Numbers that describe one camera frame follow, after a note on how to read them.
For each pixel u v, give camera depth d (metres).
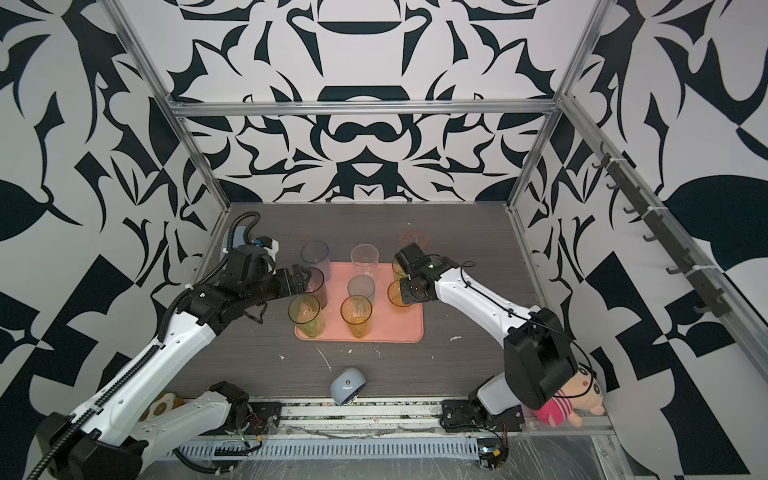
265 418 0.73
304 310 0.83
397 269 0.71
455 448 0.71
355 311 0.80
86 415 0.38
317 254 0.89
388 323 0.89
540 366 0.43
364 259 0.89
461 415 0.74
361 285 0.85
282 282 0.67
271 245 0.70
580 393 0.45
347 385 0.71
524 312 0.47
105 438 0.38
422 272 0.61
